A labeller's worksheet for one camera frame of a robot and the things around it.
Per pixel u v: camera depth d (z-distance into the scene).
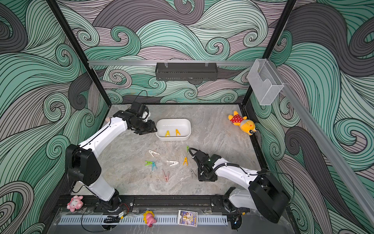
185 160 0.88
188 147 0.95
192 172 0.83
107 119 1.10
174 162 0.88
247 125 0.98
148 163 0.88
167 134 1.01
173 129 1.04
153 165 0.86
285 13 0.73
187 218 0.68
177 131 1.03
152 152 0.92
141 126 0.72
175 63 0.92
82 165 0.44
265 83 0.78
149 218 0.67
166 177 0.81
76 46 0.86
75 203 0.71
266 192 0.41
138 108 0.69
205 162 0.61
